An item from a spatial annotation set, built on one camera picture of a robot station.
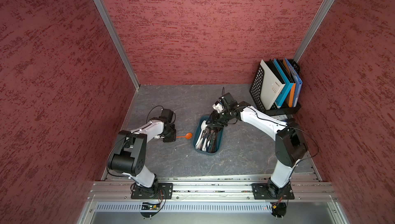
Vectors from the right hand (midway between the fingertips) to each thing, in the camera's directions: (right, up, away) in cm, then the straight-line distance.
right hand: (208, 125), depth 84 cm
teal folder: (+44, +21, 0) cm, 49 cm away
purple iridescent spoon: (+4, -6, +9) cm, 11 cm away
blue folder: (+51, +24, -1) cm, 56 cm away
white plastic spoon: (-3, -2, +11) cm, 11 cm away
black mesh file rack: (+35, +20, +25) cm, 48 cm away
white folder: (+37, +23, +3) cm, 44 cm away
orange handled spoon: (-12, -8, +8) cm, 17 cm away
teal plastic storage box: (-6, -2, +10) cm, 12 cm away
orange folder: (+47, +22, -2) cm, 52 cm away
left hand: (-19, -8, +8) cm, 22 cm away
